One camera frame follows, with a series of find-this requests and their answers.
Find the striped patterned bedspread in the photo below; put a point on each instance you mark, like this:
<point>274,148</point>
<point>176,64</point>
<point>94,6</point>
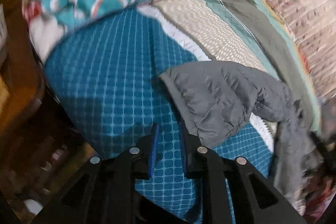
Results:
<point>247,32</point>

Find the grey puffer jacket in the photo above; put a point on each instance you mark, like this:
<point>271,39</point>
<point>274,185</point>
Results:
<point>216,99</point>

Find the blue checkered blanket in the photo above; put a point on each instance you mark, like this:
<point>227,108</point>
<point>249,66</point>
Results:
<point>106,76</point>

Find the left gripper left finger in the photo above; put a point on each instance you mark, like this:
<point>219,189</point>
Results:
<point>103,190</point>

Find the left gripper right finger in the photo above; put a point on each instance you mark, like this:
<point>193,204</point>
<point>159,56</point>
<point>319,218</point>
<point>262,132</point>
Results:
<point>232,191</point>

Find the carved wooden headboard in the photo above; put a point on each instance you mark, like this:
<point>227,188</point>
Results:
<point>20,72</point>

